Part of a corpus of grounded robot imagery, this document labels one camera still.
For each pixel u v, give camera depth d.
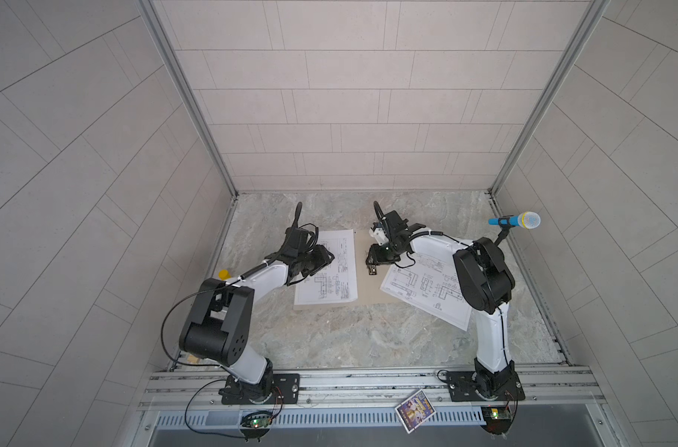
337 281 0.91
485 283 0.53
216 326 0.44
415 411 0.67
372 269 0.93
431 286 0.90
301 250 0.73
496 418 0.68
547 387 0.72
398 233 0.76
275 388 0.70
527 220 0.77
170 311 0.42
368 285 0.90
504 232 0.86
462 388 0.71
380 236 0.89
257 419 0.64
